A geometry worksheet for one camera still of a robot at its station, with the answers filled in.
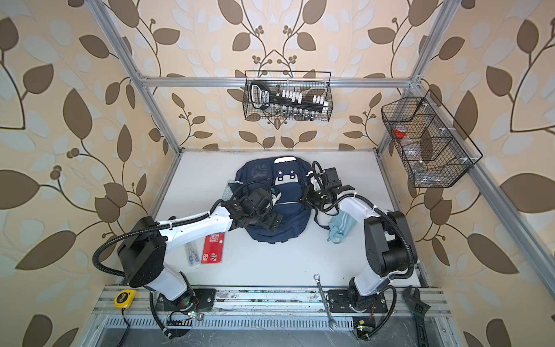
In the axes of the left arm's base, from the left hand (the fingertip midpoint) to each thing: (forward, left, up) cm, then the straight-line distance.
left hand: (272, 211), depth 85 cm
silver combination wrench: (-36, -21, -10) cm, 43 cm away
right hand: (+6, -11, -1) cm, 12 cm away
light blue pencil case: (-1, -29, -8) cm, 30 cm away
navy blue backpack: (+21, -6, -4) cm, 23 cm away
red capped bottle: (+27, -52, +20) cm, 62 cm away
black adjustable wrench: (-31, -51, -9) cm, 60 cm away
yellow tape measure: (-29, +50, -10) cm, 58 cm away
